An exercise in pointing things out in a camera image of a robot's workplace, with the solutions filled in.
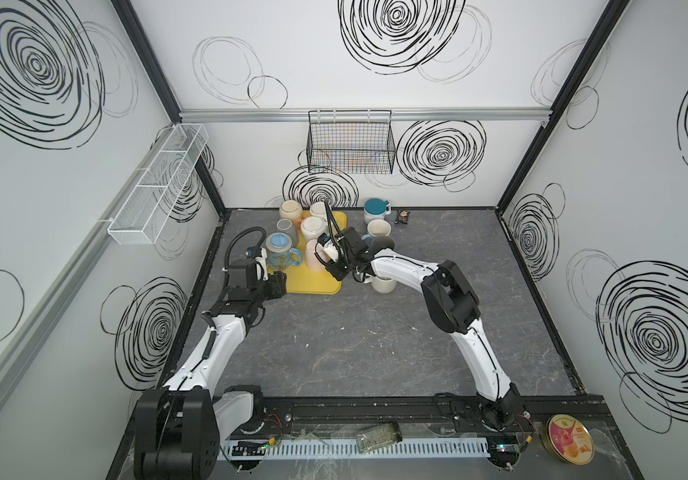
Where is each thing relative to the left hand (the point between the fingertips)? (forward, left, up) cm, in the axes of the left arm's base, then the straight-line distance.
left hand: (279, 275), depth 86 cm
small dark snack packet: (+35, -40, -11) cm, 54 cm away
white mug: (+23, -30, -4) cm, 38 cm away
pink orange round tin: (-36, -72, -8) cm, 81 cm away
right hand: (+10, -12, -9) cm, 17 cm away
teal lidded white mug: (+35, -29, -6) cm, 46 cm away
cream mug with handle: (+22, -7, -4) cm, 23 cm away
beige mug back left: (+31, +3, -4) cm, 31 cm away
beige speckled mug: (+2, -31, -7) cm, 32 cm away
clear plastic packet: (-38, -29, -8) cm, 48 cm away
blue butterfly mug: (+10, +3, -2) cm, 11 cm away
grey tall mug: (+15, -31, -2) cm, 35 cm away
